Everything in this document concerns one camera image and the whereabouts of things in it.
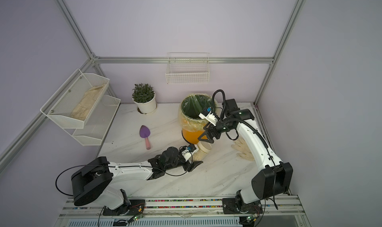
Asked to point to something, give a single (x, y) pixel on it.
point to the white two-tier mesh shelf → (80, 107)
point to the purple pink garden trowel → (144, 132)
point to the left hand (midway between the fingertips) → (197, 156)
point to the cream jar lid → (205, 147)
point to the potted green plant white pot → (144, 96)
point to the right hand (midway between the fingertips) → (204, 135)
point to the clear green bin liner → (190, 107)
